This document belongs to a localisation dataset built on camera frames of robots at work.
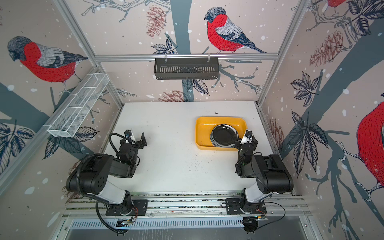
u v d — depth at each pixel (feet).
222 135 3.12
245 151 2.35
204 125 3.49
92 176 1.48
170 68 3.51
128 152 2.28
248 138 2.45
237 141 2.68
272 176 1.48
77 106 2.54
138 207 2.40
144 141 2.79
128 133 2.51
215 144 3.02
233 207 2.40
